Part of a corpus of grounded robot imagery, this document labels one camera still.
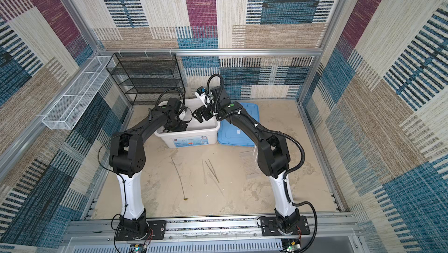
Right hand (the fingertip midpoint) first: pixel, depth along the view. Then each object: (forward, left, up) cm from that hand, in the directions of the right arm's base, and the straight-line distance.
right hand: (200, 111), depth 89 cm
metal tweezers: (-24, -6, -20) cm, 32 cm away
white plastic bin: (-10, +2, -6) cm, 11 cm away
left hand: (+1, +13, -13) cm, 19 cm away
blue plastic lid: (-2, -15, -19) cm, 24 cm away
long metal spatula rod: (-36, +7, -20) cm, 42 cm away
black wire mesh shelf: (+29, +35, -1) cm, 45 cm away
